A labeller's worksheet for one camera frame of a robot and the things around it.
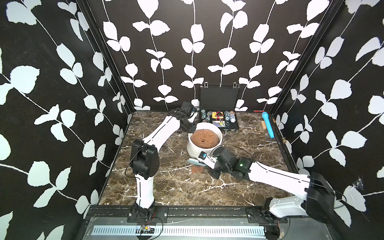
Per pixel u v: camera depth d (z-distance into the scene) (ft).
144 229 2.32
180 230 2.30
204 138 2.97
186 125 2.50
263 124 3.68
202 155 2.21
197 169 2.97
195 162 2.62
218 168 2.20
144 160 1.72
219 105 3.88
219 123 3.64
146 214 2.09
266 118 3.75
